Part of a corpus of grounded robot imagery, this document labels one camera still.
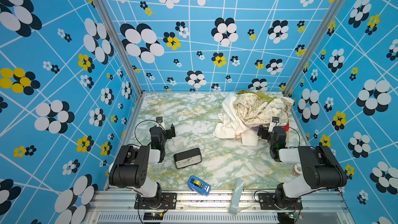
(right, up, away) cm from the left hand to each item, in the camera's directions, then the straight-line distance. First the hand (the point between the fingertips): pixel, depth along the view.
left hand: (165, 124), depth 94 cm
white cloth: (+40, 0, +1) cm, 40 cm away
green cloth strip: (+59, +19, +4) cm, 62 cm away
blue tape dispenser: (+20, -27, -20) cm, 39 cm away
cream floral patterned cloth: (+54, +8, -5) cm, 55 cm away
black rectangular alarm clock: (+15, -16, -15) cm, 26 cm away
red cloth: (+73, -1, -3) cm, 73 cm away
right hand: (+64, -1, 0) cm, 64 cm away
